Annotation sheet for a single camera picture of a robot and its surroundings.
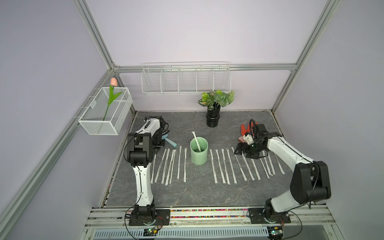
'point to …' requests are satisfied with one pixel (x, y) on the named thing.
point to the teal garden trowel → (165, 137)
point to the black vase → (212, 116)
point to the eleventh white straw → (184, 177)
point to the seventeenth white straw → (199, 148)
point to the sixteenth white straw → (153, 173)
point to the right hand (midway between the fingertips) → (240, 153)
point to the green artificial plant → (214, 100)
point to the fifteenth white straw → (158, 171)
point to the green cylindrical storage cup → (198, 157)
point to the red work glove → (243, 131)
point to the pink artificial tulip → (112, 95)
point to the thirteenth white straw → (170, 167)
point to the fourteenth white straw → (165, 166)
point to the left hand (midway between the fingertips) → (156, 152)
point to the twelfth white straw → (178, 174)
